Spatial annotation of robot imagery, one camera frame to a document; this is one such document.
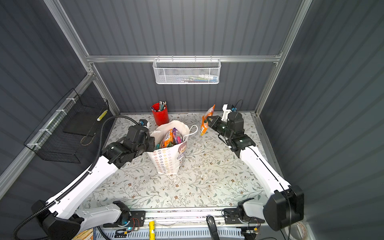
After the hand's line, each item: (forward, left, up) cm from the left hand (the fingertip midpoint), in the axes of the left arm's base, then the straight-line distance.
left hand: (151, 139), depth 75 cm
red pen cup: (+29, 0, -15) cm, 33 cm away
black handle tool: (-38, -29, -20) cm, 52 cm away
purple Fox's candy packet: (+2, -13, -3) cm, 13 cm away
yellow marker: (-36, 0, -23) cm, 43 cm away
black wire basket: (+11, +40, +4) cm, 41 cm away
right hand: (+6, -29, +7) cm, 31 cm away
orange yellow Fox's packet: (+1, -8, -2) cm, 9 cm away
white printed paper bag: (-8, -8, -9) cm, 15 cm away
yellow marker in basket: (+12, +28, +4) cm, 31 cm away
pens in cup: (+36, +2, -10) cm, 38 cm away
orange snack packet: (+5, -28, +4) cm, 28 cm away
